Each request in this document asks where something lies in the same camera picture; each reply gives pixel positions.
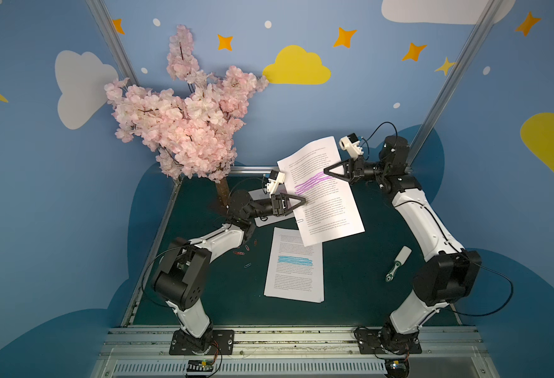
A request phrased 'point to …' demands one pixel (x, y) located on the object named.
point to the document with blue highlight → (294, 271)
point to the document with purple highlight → (330, 212)
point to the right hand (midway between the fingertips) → (329, 172)
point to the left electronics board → (200, 365)
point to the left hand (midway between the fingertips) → (307, 201)
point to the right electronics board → (397, 368)
